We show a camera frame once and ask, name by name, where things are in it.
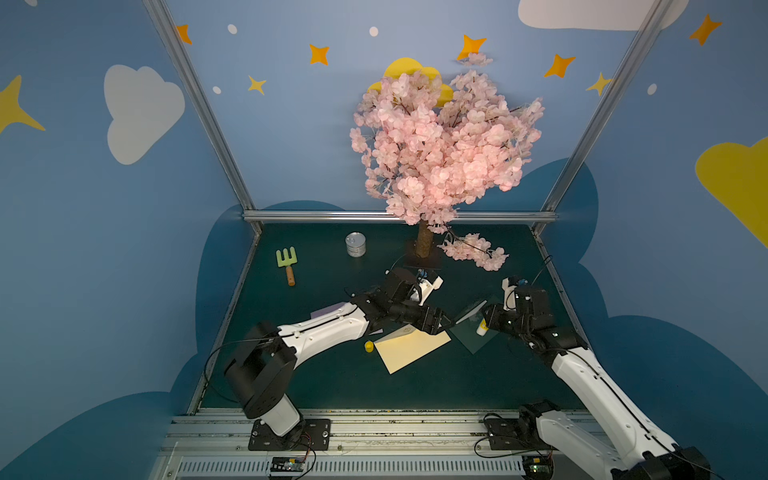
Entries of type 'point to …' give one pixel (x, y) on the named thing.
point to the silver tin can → (356, 244)
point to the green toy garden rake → (287, 260)
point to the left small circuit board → (286, 464)
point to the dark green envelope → (466, 329)
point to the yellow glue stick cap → (369, 346)
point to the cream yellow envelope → (407, 345)
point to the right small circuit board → (537, 467)
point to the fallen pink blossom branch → (472, 246)
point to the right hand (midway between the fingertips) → (490, 307)
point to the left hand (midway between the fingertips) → (446, 314)
